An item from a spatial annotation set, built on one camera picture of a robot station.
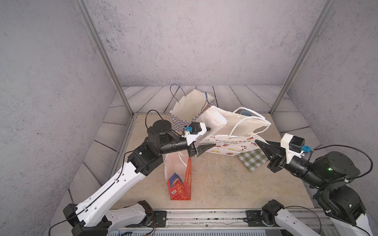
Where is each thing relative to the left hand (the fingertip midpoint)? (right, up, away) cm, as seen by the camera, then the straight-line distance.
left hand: (212, 137), depth 54 cm
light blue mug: (+32, +13, +57) cm, 67 cm away
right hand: (+14, 0, -5) cm, 15 cm away
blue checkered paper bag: (-12, +15, +47) cm, 51 cm away
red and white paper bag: (-13, -15, +9) cm, 22 cm away
